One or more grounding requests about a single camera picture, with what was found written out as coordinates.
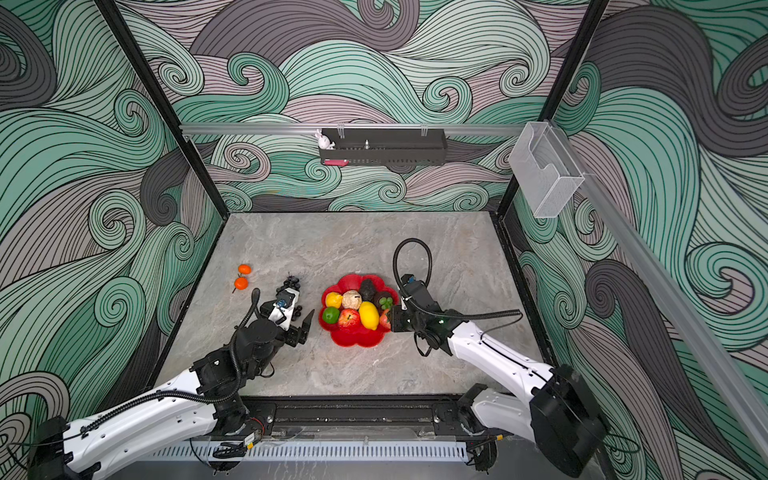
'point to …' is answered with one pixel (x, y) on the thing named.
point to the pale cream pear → (351, 299)
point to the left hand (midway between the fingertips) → (298, 302)
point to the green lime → (331, 315)
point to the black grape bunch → (293, 282)
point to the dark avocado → (367, 289)
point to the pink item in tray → (336, 162)
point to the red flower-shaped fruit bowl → (358, 335)
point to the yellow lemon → (369, 315)
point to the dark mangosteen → (384, 301)
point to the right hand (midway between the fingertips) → (388, 316)
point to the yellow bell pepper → (333, 299)
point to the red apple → (348, 318)
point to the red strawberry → (384, 319)
